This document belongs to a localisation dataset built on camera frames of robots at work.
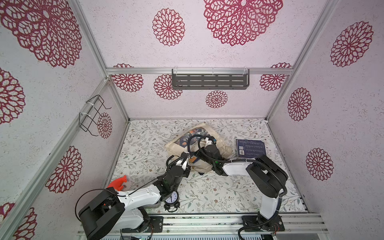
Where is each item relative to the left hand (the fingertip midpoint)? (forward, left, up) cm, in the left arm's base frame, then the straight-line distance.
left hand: (186, 158), depth 83 cm
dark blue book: (+12, -41, -9) cm, 44 cm away
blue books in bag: (+4, -4, -8) cm, 10 cm away
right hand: (+10, -2, -1) cm, 10 cm away
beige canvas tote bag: (+12, -5, +1) cm, 13 cm away
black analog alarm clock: (-21, +8, -10) cm, 24 cm away
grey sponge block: (-22, +18, -10) cm, 31 cm away
